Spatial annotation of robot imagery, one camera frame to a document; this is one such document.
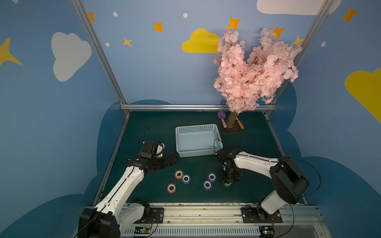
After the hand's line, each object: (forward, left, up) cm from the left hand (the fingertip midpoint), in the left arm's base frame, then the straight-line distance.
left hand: (172, 159), depth 82 cm
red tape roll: (-4, -3, -11) cm, 13 cm away
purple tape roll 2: (-10, -20, -11) cm, 25 cm away
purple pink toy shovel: (+48, -36, -13) cm, 61 cm away
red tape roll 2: (-12, 0, -12) cm, 17 cm away
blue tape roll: (-7, -8, -11) cm, 15 cm away
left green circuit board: (-32, +13, -13) cm, 37 cm away
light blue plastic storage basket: (+21, -15, -12) cm, 29 cm away
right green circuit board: (-31, -50, -14) cm, 60 cm away
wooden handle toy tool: (+34, -48, -10) cm, 60 cm away
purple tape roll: (-5, -23, -12) cm, 27 cm away
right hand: (-7, -33, -12) cm, 35 cm away
